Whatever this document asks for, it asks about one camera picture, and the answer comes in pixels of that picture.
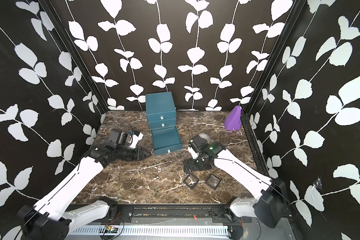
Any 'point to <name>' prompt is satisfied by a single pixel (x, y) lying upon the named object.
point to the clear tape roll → (204, 135)
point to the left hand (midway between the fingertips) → (149, 153)
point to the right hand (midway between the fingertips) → (189, 167)
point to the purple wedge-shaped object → (232, 121)
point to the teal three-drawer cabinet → (161, 113)
